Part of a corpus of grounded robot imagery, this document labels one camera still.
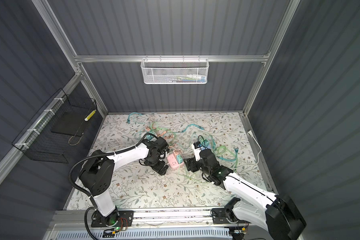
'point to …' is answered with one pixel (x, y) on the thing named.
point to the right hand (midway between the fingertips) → (191, 159)
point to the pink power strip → (172, 161)
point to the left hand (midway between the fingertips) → (159, 169)
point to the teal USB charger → (179, 159)
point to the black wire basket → (53, 134)
